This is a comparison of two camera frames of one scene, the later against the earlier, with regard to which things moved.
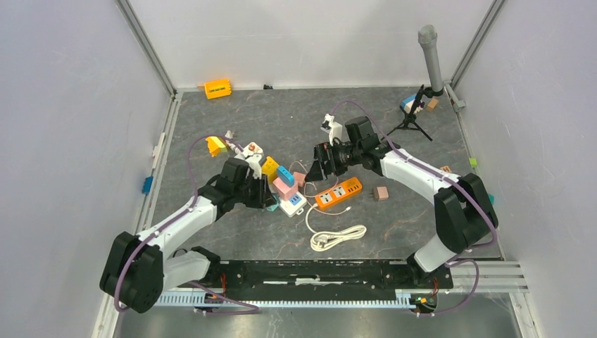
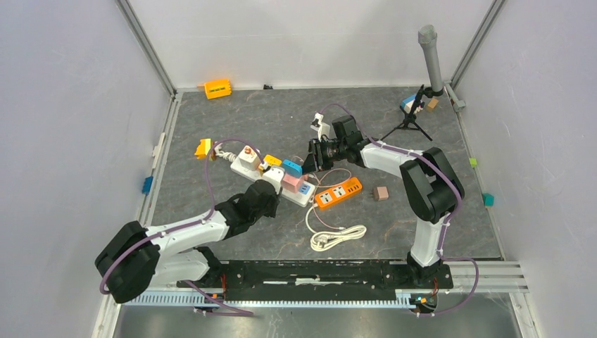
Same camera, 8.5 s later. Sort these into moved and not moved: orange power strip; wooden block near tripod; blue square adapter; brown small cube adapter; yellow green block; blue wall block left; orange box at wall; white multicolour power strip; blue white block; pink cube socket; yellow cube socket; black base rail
Moved: blue square adapter; yellow green block; yellow cube socket; white multicolour power strip; pink cube socket
Not moved: black base rail; orange box at wall; wooden block near tripod; blue wall block left; orange power strip; brown small cube adapter; blue white block
